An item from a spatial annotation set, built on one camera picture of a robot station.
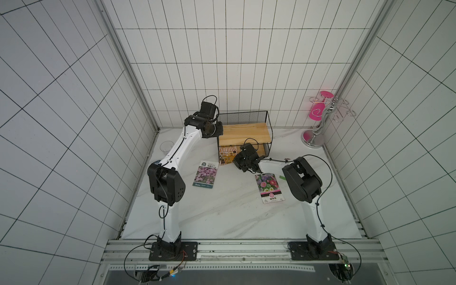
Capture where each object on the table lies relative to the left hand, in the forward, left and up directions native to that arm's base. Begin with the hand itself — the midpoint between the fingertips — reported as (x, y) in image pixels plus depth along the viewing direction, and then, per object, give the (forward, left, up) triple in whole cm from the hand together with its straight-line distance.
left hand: (218, 135), depth 88 cm
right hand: (-4, -3, -19) cm, 20 cm away
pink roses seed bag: (-19, -27, -21) cm, 39 cm away
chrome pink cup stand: (+23, -62, +2) cm, 66 cm away
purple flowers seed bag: (-10, +7, -21) cm, 24 cm away
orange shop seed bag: (+1, -4, -19) cm, 20 cm away
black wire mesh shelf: (+10, -20, -6) cm, 23 cm away
